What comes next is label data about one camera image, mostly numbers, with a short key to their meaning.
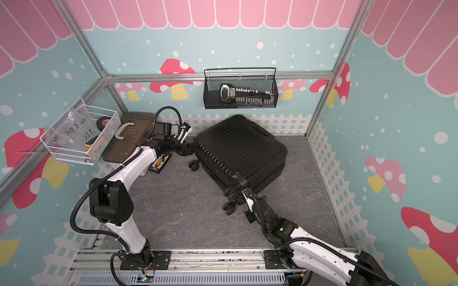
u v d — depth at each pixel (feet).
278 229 1.95
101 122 2.61
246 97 2.88
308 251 1.69
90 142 2.14
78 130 2.28
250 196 2.20
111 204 1.57
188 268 2.40
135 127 3.19
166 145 2.40
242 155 2.72
